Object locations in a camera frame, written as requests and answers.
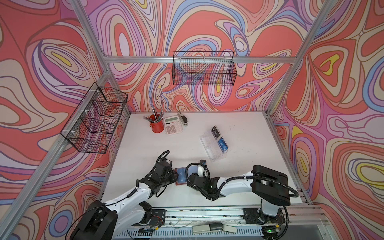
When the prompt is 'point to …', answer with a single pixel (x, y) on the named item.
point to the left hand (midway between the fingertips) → (180, 174)
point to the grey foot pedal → (214, 227)
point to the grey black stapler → (183, 118)
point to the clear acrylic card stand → (211, 147)
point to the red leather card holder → (176, 183)
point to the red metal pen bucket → (157, 127)
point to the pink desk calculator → (172, 125)
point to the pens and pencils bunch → (155, 118)
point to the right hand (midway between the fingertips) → (195, 178)
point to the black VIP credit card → (216, 132)
